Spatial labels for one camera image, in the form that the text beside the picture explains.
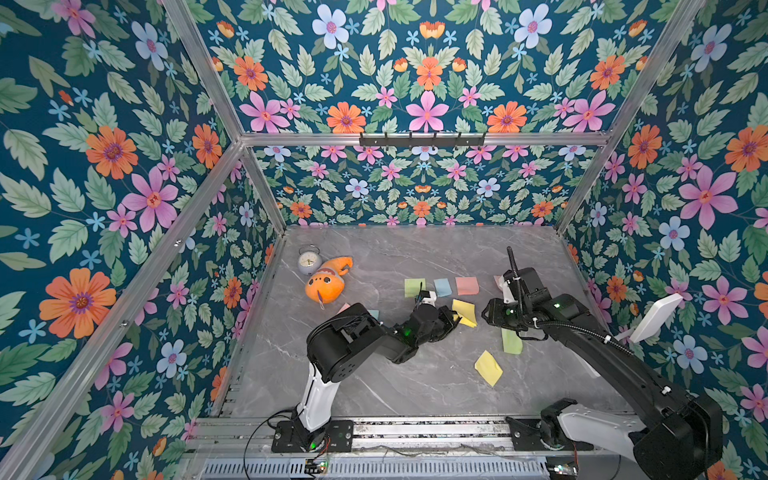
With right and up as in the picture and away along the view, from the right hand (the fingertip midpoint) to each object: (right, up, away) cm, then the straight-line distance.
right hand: (492, 310), depth 80 cm
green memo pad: (-21, +4, +21) cm, 31 cm away
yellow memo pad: (-5, -2, +10) cm, 11 cm away
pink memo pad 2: (-2, +5, +22) cm, 22 cm away
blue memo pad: (-34, -4, +15) cm, 38 cm away
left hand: (-5, -2, +7) cm, 8 cm away
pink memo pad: (-44, -2, +16) cm, 47 cm away
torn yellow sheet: (0, -17, +5) cm, 18 cm away
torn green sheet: (+9, -12, +10) cm, 18 cm away
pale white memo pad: (-11, +4, +21) cm, 24 cm away
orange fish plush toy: (-49, +6, +13) cm, 51 cm away
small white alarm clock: (-58, +13, +24) cm, 64 cm away
